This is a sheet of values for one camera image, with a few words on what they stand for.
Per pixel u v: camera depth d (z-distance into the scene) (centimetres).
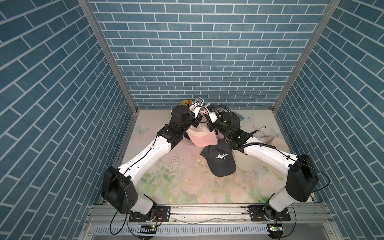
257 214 74
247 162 88
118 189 40
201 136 87
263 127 109
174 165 91
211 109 64
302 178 44
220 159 89
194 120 69
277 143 93
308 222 74
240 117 115
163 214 73
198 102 63
